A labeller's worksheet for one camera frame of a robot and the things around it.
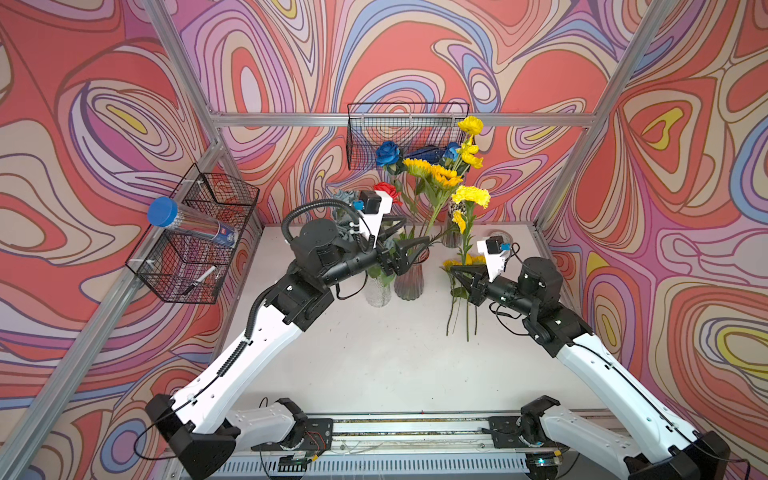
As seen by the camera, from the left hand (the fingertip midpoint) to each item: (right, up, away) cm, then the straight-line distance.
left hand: (420, 231), depth 54 cm
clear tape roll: (+40, +2, +57) cm, 69 cm away
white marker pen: (-53, -10, +19) cm, 57 cm away
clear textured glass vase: (-9, -16, +39) cm, 43 cm away
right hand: (+9, -10, +15) cm, 20 cm away
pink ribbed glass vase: (+1, -14, +39) cm, 41 cm away
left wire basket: (-60, +14, +45) cm, 76 cm away
